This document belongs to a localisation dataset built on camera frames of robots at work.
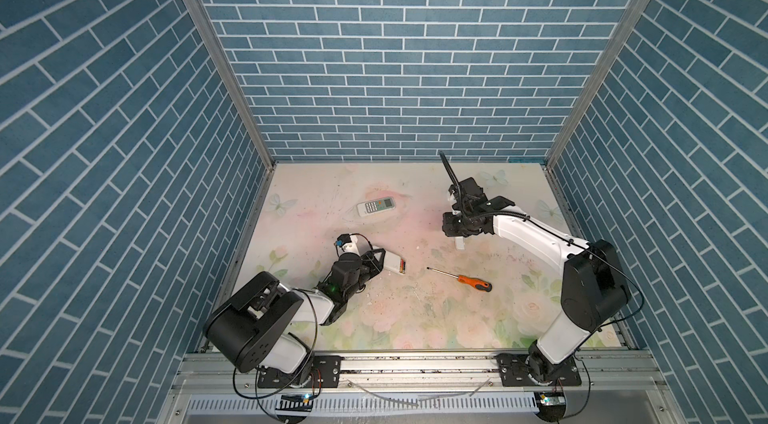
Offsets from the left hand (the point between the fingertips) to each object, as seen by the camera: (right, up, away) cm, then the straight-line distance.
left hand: (387, 253), depth 88 cm
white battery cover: (+24, +1, +10) cm, 26 cm away
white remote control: (+2, -4, +2) cm, 5 cm away
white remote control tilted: (-5, +13, +17) cm, 22 cm away
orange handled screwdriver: (+26, -9, -1) cm, 28 cm away
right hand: (+17, +8, +2) cm, 19 cm away
